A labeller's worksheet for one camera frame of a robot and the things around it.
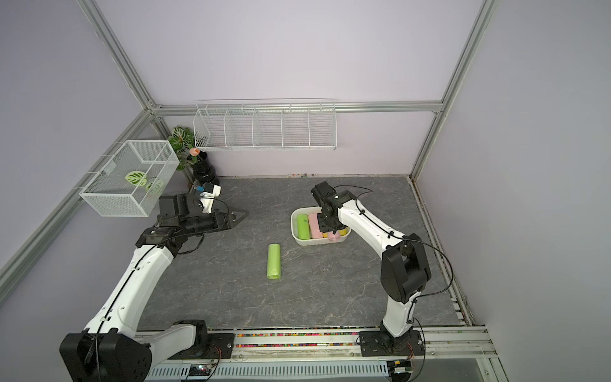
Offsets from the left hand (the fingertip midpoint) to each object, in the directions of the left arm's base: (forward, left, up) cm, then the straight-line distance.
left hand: (241, 216), depth 74 cm
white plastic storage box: (+2, -21, -23) cm, 31 cm away
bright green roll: (+7, -19, -23) cm, 30 cm away
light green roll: (-5, -7, -23) cm, 25 cm away
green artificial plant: (+40, +29, +1) cm, 49 cm away
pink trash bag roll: (+10, -24, -24) cm, 35 cm away
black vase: (+40, +27, -17) cm, 51 cm away
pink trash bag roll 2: (-2, -30, -14) cm, 33 cm away
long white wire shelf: (+45, -6, +3) cm, 46 cm away
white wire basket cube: (+14, +36, +4) cm, 39 cm away
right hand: (+4, -29, -14) cm, 33 cm away
